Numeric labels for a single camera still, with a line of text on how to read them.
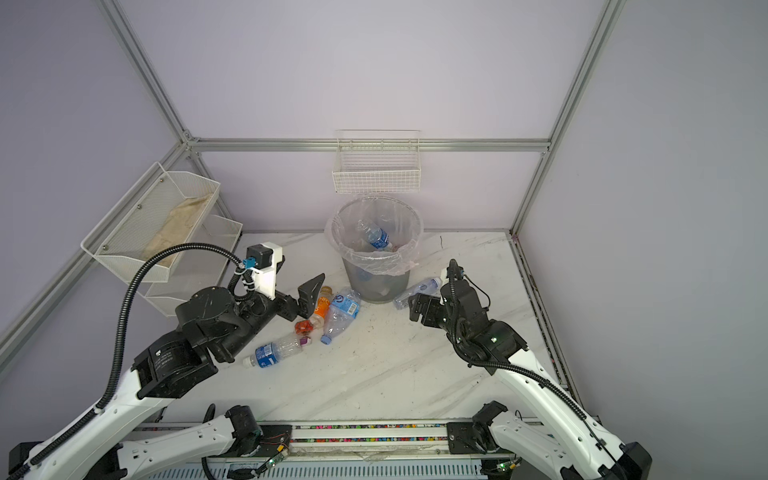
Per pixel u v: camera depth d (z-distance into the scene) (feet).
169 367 1.29
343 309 3.04
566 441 1.33
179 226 2.64
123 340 1.30
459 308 1.70
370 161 3.14
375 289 3.12
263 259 1.45
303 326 2.89
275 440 2.41
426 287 3.39
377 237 3.30
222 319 1.26
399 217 3.08
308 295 1.64
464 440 2.39
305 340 2.89
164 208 2.75
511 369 1.50
